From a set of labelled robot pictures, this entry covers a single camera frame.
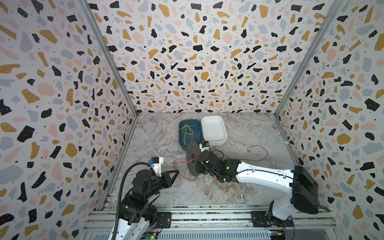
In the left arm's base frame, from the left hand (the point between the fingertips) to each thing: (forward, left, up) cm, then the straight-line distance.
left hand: (179, 171), depth 70 cm
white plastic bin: (+39, -21, -18) cm, 48 cm away
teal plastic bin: (+43, -8, -19) cm, 48 cm away
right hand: (+7, -6, -3) cm, 9 cm away
